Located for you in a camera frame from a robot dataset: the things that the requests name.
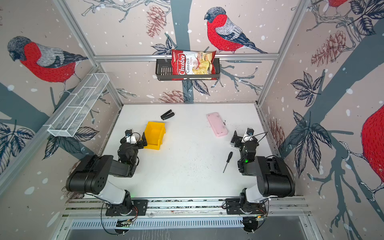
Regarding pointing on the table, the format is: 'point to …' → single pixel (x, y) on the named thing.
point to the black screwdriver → (229, 158)
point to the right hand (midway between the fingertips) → (242, 134)
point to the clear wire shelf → (67, 121)
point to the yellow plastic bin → (154, 132)
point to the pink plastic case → (217, 124)
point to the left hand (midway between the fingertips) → (134, 133)
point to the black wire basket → (163, 68)
